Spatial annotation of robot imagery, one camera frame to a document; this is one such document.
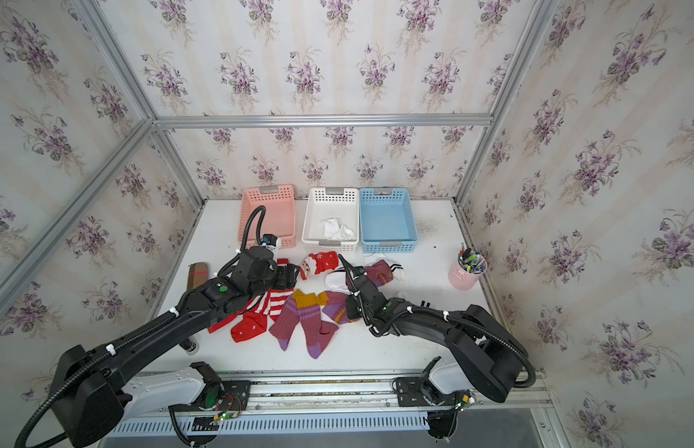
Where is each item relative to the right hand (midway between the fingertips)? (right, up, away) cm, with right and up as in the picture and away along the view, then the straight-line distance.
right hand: (353, 301), depth 88 cm
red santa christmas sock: (-13, +11, +10) cm, 20 cm away
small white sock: (-9, +24, +19) cm, 32 cm away
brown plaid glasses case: (-54, +7, +7) cm, 55 cm away
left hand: (-19, +12, -8) cm, 23 cm away
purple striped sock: (-6, -2, 0) cm, 6 cm away
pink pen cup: (+36, +10, -3) cm, 38 cm away
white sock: (-3, +22, +19) cm, 29 cm away
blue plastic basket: (+15, +25, +27) cm, 40 cm away
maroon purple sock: (+9, +8, +7) cm, 14 cm away
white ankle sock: (-6, +5, +5) cm, 9 cm away
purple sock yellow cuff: (-16, -2, -1) cm, 16 cm away
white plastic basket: (-5, +34, +30) cm, 46 cm away
